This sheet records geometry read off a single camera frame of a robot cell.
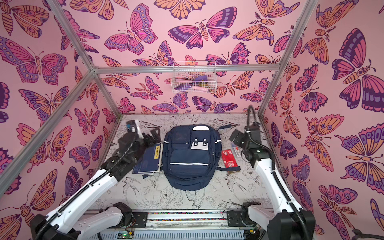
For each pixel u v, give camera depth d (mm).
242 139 715
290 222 407
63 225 388
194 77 956
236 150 973
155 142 670
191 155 926
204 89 870
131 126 605
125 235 720
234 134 722
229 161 936
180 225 729
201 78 939
